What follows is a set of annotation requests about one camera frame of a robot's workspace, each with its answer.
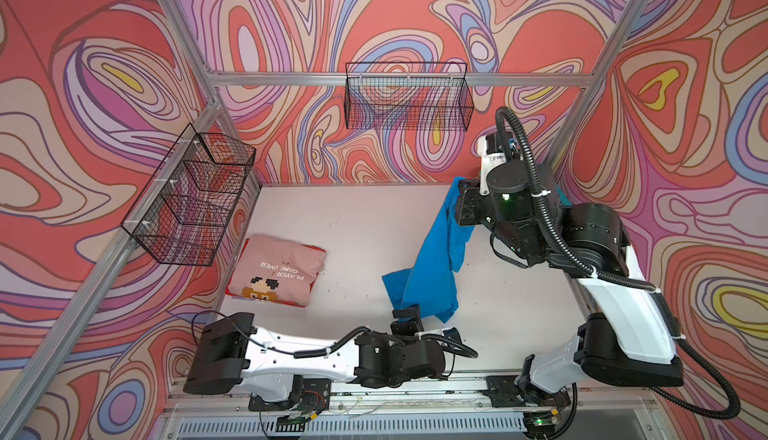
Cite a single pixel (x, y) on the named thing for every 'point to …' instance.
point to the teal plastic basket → (563, 198)
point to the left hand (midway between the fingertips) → (428, 324)
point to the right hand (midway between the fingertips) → (463, 194)
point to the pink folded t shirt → (277, 271)
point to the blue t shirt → (428, 285)
